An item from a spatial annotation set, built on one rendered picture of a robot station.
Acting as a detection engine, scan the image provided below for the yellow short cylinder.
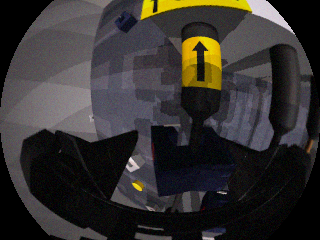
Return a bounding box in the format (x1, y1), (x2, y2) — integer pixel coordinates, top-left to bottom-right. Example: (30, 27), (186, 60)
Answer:
(133, 180), (144, 191)

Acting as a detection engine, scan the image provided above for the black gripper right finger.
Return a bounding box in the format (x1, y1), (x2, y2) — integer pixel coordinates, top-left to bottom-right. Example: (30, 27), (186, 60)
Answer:
(219, 136), (288, 203)

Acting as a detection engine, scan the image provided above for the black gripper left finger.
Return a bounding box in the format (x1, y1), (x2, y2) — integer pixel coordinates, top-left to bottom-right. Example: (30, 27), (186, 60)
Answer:
(55, 131), (139, 200)

